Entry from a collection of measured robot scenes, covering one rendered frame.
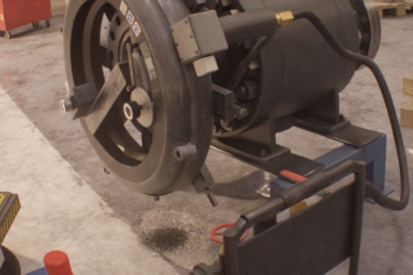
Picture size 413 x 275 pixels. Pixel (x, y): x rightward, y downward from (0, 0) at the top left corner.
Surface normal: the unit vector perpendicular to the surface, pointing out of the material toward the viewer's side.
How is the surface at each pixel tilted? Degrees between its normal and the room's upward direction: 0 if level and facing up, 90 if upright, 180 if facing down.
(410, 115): 90
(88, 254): 0
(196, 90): 87
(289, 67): 95
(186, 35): 90
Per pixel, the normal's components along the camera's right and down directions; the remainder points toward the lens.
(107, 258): -0.10, -0.93
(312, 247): 0.60, 0.23
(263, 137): -0.80, 0.29
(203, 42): 0.52, -0.14
